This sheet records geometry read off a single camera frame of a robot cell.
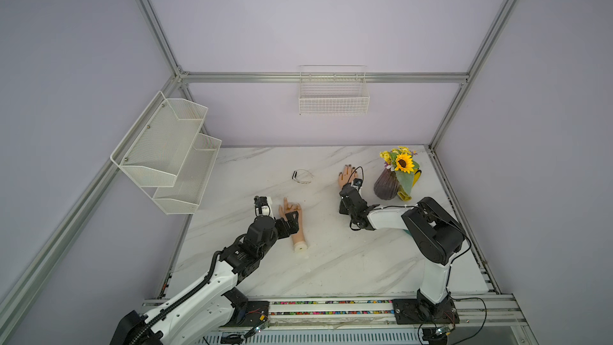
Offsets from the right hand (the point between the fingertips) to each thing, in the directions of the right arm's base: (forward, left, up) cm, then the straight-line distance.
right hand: (348, 203), depth 101 cm
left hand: (-14, +24, +14) cm, 31 cm away
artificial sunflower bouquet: (+1, -16, +26) cm, 31 cm away
